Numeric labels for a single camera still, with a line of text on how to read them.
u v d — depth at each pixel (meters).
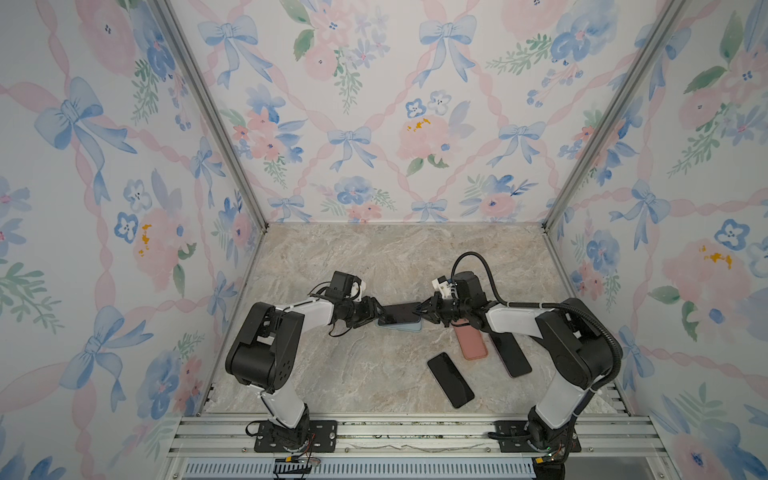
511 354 0.85
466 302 0.75
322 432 0.75
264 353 0.47
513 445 0.73
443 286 0.89
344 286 0.78
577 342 0.48
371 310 0.84
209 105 0.84
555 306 0.53
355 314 0.82
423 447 0.73
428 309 0.85
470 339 0.90
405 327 0.93
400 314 1.03
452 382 0.83
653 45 0.73
